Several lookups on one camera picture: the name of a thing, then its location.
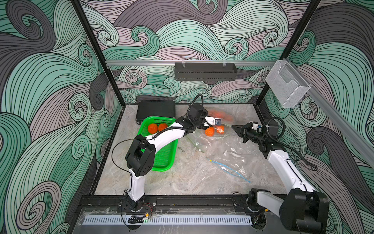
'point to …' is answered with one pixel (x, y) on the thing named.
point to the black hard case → (145, 108)
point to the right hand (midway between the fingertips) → (231, 125)
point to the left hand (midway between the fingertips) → (207, 110)
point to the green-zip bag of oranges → (210, 140)
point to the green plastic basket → (165, 157)
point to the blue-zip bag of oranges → (234, 161)
